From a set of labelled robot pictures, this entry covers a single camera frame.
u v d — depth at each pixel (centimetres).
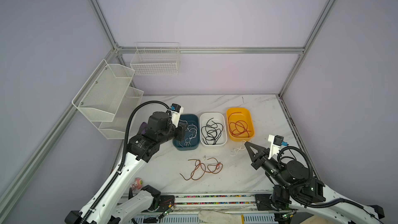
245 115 107
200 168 83
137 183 76
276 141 54
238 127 102
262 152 57
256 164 55
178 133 61
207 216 69
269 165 55
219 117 104
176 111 59
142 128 51
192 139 93
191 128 84
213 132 99
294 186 48
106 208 38
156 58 96
